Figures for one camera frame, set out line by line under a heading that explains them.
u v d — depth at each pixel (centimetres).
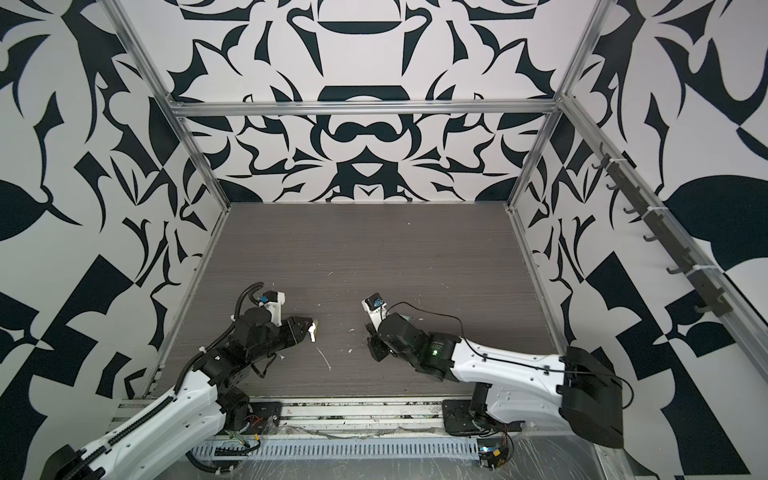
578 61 81
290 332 71
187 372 56
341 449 65
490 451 71
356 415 76
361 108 90
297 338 71
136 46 78
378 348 68
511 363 49
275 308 75
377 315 66
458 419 73
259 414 75
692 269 51
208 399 55
